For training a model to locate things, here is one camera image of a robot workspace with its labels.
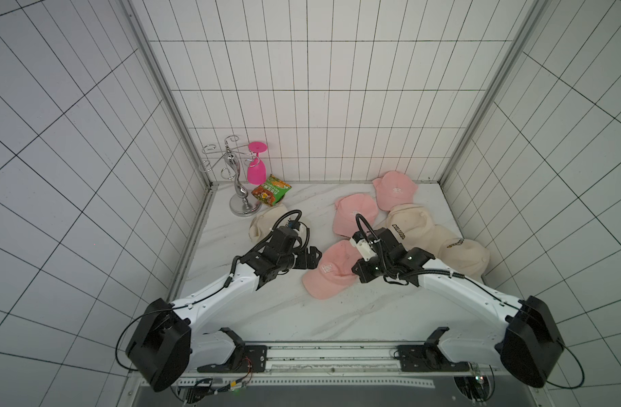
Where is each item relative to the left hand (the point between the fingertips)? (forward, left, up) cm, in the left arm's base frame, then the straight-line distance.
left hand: (306, 259), depth 82 cm
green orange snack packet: (+34, +16, -3) cm, 37 cm away
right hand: (-1, -15, -1) cm, 15 cm away
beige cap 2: (+3, -55, -2) cm, 55 cm away
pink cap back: (+40, -39, -7) cm, 56 cm away
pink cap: (-5, -9, -3) cm, 11 cm away
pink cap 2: (+26, -16, -7) cm, 31 cm away
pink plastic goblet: (+37, +22, +5) cm, 44 cm away
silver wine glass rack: (+32, +30, -11) cm, 45 cm away
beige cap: (+18, -41, -5) cm, 46 cm away
